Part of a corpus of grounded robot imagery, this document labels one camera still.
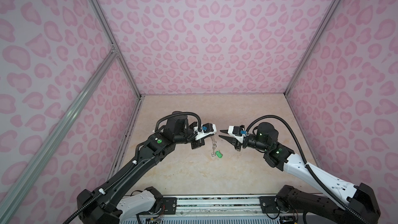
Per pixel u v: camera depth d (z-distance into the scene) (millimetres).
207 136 573
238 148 609
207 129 548
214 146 714
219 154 903
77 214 355
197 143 597
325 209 470
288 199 614
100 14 783
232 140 618
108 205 382
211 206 749
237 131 547
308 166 483
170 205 734
